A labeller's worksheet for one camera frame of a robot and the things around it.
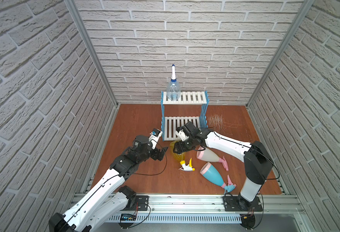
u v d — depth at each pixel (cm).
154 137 63
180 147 74
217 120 110
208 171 78
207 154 84
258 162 46
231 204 74
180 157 83
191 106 118
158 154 67
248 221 69
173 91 87
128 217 72
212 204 76
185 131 71
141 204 72
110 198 53
